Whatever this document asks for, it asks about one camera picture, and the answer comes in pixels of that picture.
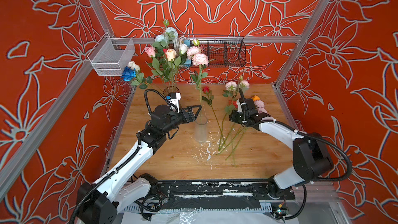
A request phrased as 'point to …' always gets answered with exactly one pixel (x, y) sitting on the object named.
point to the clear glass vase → (201, 129)
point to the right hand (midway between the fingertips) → (226, 115)
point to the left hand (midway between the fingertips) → (196, 107)
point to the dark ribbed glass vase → (171, 89)
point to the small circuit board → (280, 212)
